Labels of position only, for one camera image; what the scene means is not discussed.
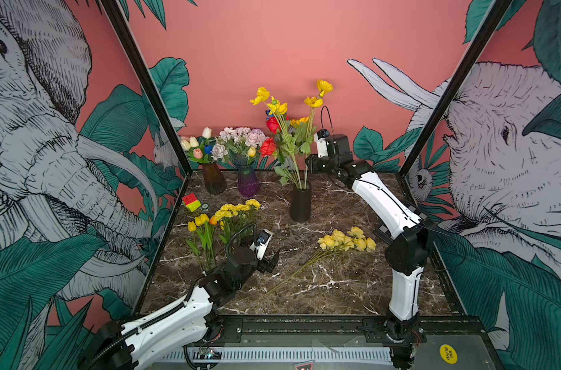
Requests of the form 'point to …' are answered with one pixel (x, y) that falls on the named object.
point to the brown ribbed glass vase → (214, 180)
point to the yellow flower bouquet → (291, 168)
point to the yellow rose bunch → (354, 240)
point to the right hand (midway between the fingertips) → (306, 155)
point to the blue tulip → (208, 149)
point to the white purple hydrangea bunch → (241, 137)
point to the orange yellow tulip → (213, 220)
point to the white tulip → (206, 132)
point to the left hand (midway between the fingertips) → (270, 239)
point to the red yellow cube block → (191, 202)
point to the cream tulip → (193, 142)
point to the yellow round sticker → (448, 354)
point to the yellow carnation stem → (249, 218)
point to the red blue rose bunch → (267, 146)
